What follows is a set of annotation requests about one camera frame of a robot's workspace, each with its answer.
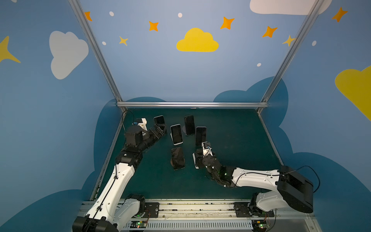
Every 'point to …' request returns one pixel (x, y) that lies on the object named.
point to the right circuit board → (259, 224)
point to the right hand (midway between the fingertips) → (201, 150)
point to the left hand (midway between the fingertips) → (166, 129)
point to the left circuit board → (138, 224)
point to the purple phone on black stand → (201, 135)
